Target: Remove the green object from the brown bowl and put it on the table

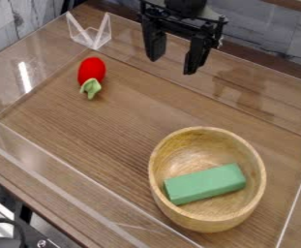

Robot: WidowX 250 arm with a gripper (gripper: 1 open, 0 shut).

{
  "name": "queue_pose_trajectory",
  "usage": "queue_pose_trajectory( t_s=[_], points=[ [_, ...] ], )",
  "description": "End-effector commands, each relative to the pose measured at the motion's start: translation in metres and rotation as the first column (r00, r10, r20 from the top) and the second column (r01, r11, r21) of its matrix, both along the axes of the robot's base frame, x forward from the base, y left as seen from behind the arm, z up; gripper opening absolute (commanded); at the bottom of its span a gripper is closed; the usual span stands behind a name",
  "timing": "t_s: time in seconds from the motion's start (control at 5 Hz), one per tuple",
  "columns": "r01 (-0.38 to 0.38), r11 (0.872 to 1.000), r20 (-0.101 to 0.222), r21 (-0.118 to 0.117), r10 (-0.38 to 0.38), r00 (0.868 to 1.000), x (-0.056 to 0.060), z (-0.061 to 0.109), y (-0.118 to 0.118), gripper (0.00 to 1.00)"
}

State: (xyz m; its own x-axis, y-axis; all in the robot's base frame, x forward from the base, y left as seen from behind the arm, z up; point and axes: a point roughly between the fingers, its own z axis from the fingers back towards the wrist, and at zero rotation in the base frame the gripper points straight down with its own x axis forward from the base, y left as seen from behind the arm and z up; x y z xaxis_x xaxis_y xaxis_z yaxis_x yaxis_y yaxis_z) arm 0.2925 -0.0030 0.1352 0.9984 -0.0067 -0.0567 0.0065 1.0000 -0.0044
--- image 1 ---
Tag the clear acrylic tray wall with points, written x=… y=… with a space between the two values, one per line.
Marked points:
x=86 y=210

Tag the black device under table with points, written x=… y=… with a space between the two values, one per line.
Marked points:
x=24 y=236

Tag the red plush strawberry toy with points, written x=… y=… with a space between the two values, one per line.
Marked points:
x=90 y=74

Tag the wooden brown bowl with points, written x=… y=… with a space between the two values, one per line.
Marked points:
x=198 y=148

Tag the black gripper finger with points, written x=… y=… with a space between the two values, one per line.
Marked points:
x=153 y=43
x=197 y=53

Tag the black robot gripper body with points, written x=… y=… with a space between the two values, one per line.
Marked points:
x=182 y=18

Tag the green rectangular block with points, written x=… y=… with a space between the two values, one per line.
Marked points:
x=204 y=184

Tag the clear acrylic corner bracket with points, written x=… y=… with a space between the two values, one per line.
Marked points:
x=90 y=37

